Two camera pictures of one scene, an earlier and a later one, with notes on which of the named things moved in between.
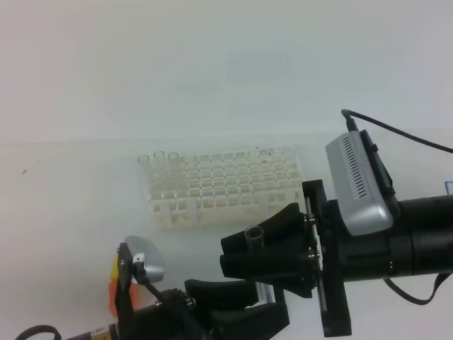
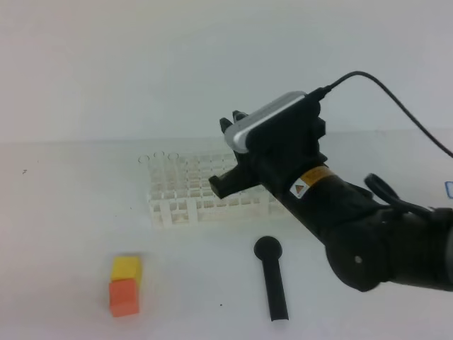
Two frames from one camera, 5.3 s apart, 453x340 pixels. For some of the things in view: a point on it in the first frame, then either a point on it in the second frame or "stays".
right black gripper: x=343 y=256 → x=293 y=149
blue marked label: x=449 y=187 stays
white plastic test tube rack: x=221 y=189 stays
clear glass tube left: x=144 y=174 stays
